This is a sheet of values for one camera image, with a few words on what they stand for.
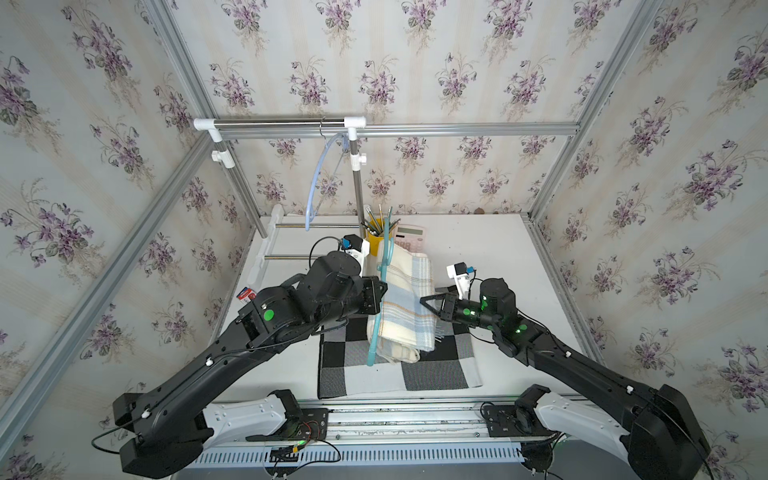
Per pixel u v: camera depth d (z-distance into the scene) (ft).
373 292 1.66
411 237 3.64
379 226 3.43
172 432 1.20
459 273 2.32
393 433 2.38
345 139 2.56
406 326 2.20
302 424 2.37
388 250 2.14
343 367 2.68
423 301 2.43
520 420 2.14
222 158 2.63
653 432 1.27
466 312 2.17
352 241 1.75
